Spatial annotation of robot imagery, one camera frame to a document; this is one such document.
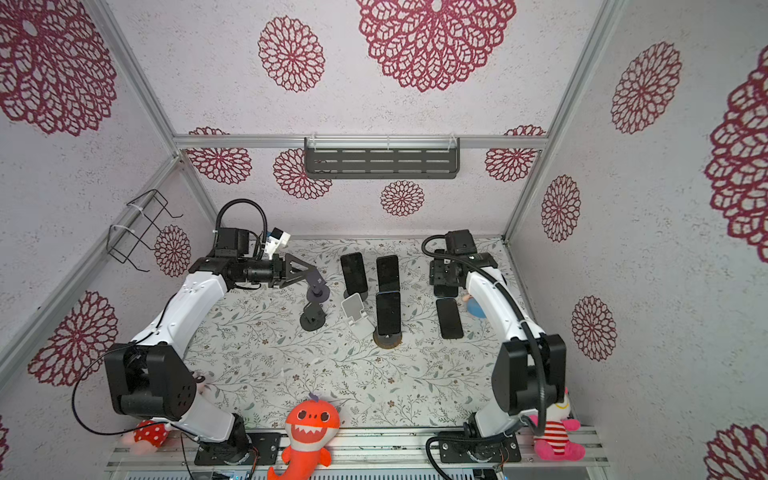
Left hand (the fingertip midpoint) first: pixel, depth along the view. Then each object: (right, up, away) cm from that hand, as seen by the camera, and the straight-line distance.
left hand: (308, 276), depth 78 cm
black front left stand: (-2, -14, +15) cm, 20 cm away
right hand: (+38, +2, +9) cm, 39 cm away
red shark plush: (+2, -35, -8) cm, 36 cm away
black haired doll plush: (+49, -10, +17) cm, 52 cm away
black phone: (+10, +1, +16) cm, 19 cm away
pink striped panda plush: (+60, -39, -8) cm, 72 cm away
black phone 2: (+42, -15, +19) cm, 48 cm away
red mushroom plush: (-35, -38, -6) cm, 52 cm away
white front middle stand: (+11, -12, +14) cm, 22 cm away
